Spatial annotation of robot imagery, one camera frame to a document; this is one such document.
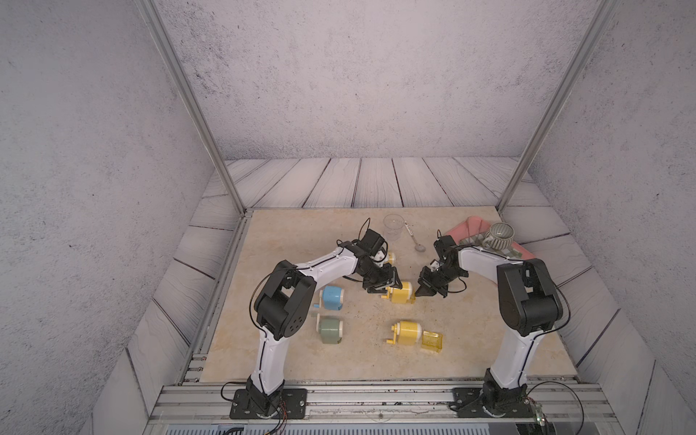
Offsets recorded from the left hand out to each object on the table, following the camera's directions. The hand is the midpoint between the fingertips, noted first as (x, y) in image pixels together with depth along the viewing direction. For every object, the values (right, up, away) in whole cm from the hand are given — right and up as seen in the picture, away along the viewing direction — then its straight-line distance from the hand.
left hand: (400, 289), depth 87 cm
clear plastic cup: (0, +21, +18) cm, 27 cm away
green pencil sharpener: (-22, -10, -8) cm, 25 cm away
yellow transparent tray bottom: (+9, -16, -3) cm, 18 cm away
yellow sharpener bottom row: (0, -11, -8) cm, 14 cm away
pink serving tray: (+35, +20, +27) cm, 49 cm away
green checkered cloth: (+33, +15, +20) cm, 42 cm away
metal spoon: (+11, +12, +20) cm, 25 cm away
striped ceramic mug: (+42, +16, +20) cm, 49 cm away
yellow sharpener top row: (-2, +10, +6) cm, 12 cm away
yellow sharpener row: (0, -2, +1) cm, 3 cm away
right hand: (+6, -2, +5) cm, 8 cm away
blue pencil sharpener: (-21, -2, 0) cm, 22 cm away
